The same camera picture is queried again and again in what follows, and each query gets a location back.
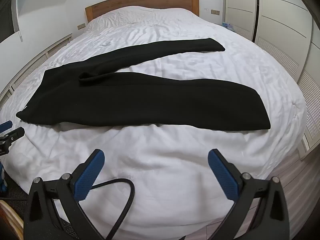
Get black pants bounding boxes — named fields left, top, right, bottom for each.
left=15, top=38, right=271, bottom=132

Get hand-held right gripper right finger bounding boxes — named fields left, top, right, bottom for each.
left=207, top=149, right=290, bottom=240

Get light wooden object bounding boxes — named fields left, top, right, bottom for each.
left=0, top=200, right=24, bottom=240

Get white duvet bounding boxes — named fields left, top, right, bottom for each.
left=0, top=5, right=308, bottom=240

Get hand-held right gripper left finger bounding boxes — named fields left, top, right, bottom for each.
left=24, top=149, right=105, bottom=240

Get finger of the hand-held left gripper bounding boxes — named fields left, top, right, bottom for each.
left=5, top=127, right=25, bottom=143
left=0, top=120, right=13, bottom=133

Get black cable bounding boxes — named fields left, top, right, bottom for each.
left=91, top=178, right=137, bottom=240

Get white wardrobe doors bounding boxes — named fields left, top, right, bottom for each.
left=222, top=0, right=320, bottom=155

